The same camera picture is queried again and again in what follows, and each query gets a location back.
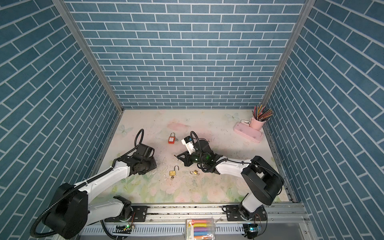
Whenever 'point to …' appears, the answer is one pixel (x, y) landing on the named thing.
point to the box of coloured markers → (200, 229)
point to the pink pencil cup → (256, 124)
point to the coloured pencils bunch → (262, 114)
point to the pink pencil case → (247, 131)
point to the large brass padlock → (173, 173)
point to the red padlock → (171, 139)
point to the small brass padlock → (195, 172)
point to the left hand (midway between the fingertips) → (156, 164)
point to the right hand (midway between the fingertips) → (176, 156)
